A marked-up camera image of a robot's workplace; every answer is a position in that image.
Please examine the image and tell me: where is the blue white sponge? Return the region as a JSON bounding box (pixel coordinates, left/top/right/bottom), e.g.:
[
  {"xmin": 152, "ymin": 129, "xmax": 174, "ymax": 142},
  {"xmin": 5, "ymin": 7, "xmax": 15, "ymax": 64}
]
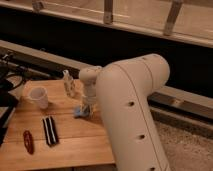
[{"xmin": 74, "ymin": 106, "xmax": 90, "ymax": 118}]

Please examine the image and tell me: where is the metal window rail frame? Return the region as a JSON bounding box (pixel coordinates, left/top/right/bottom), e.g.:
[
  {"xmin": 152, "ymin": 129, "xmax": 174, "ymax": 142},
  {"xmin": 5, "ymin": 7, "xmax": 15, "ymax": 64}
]
[{"xmin": 0, "ymin": 0, "xmax": 213, "ymax": 48}]

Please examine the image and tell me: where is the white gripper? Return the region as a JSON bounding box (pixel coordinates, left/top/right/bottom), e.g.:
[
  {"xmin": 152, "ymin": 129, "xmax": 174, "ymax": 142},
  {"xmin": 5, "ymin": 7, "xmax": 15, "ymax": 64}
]
[{"xmin": 79, "ymin": 66, "xmax": 102, "ymax": 107}]

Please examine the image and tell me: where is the small clear bottle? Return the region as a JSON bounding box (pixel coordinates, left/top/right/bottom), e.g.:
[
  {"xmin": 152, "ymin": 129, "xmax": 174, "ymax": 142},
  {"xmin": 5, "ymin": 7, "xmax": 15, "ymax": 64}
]
[{"xmin": 63, "ymin": 70, "xmax": 75, "ymax": 98}]

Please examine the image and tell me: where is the black equipment with cables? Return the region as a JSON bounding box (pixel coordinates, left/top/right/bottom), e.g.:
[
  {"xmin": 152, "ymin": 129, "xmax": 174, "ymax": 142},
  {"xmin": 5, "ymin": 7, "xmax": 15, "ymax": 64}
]
[{"xmin": 0, "ymin": 53, "xmax": 26, "ymax": 145}]

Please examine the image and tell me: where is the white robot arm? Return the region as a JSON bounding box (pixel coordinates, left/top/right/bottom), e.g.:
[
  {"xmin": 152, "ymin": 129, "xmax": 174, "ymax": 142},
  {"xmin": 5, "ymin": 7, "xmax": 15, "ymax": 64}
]
[{"xmin": 79, "ymin": 54, "xmax": 171, "ymax": 171}]

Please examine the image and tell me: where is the black white striped block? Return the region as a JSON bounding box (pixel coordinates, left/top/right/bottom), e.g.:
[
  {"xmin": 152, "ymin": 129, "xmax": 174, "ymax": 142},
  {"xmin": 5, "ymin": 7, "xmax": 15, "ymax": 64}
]
[{"xmin": 42, "ymin": 116, "xmax": 59, "ymax": 146}]

